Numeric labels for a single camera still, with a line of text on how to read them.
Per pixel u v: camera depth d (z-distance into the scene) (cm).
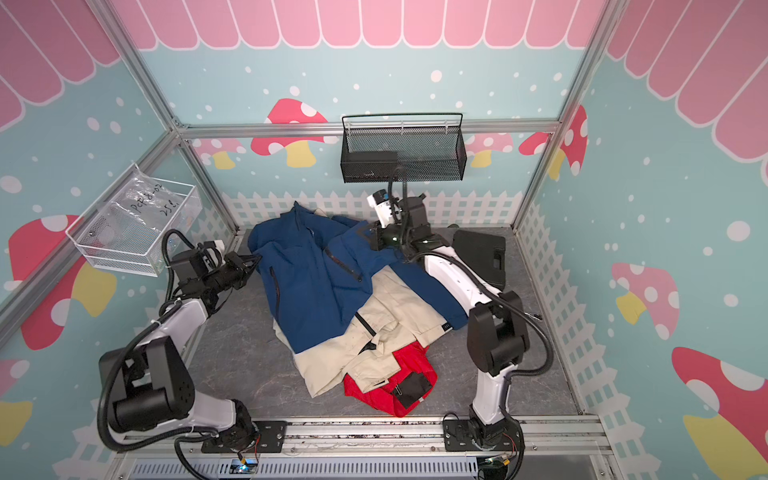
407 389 80
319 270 84
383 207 74
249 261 86
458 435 74
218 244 81
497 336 48
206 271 72
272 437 74
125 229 70
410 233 67
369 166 87
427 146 99
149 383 46
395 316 87
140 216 71
